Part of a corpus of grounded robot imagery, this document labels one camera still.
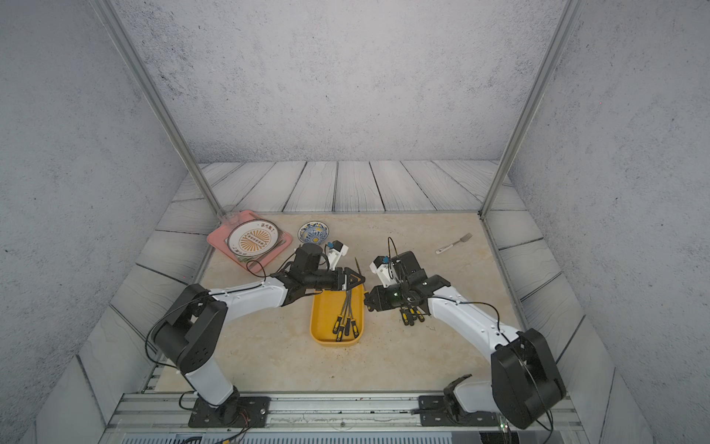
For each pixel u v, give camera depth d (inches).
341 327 34.5
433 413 28.4
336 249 31.8
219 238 43.8
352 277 32.4
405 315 35.7
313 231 44.2
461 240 43.9
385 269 30.3
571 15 27.5
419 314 35.8
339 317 35.3
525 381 16.1
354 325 34.9
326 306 36.7
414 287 24.9
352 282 32.4
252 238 43.7
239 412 27.7
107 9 27.4
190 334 18.4
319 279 30.0
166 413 29.4
